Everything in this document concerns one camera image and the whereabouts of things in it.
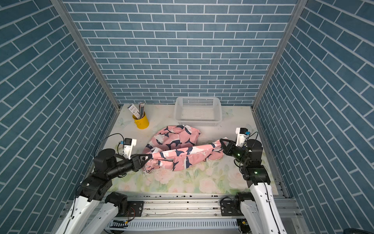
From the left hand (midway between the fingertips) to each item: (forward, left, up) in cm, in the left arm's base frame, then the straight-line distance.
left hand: (153, 156), depth 68 cm
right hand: (+9, -34, +1) cm, 35 cm away
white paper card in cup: (+39, +22, -9) cm, 45 cm away
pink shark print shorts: (+16, -6, -20) cm, 26 cm away
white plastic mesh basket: (+52, -24, -23) cm, 61 cm away
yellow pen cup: (+33, +17, -16) cm, 41 cm away
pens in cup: (+40, +17, -7) cm, 44 cm away
